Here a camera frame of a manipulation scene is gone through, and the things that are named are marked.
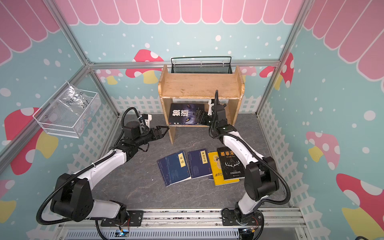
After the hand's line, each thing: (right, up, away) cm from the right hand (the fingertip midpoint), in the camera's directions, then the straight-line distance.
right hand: (198, 113), depth 84 cm
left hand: (-18, -10, -1) cm, 21 cm away
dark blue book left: (-15, -33, +6) cm, 37 cm away
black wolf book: (-9, 0, +3) cm, 9 cm away
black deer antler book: (+20, -32, +4) cm, 38 cm away
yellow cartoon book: (+11, -34, +5) cm, 36 cm away
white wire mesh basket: (-64, -1, -11) cm, 65 cm away
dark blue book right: (0, -31, +8) cm, 32 cm away
